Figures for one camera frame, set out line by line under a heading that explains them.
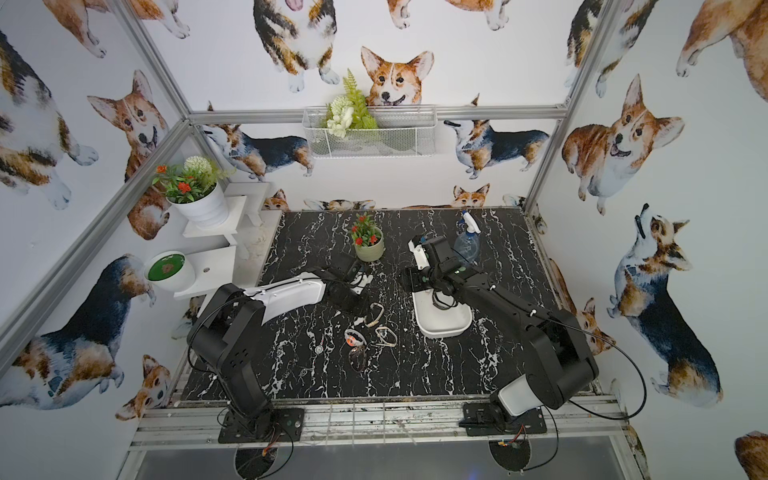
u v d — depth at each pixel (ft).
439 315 3.02
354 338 2.81
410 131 3.04
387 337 2.89
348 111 2.56
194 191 2.51
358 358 2.80
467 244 3.22
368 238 3.21
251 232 3.72
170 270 2.51
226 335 1.57
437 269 2.18
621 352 1.34
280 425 2.39
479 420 2.41
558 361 1.42
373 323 2.96
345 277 2.48
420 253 2.62
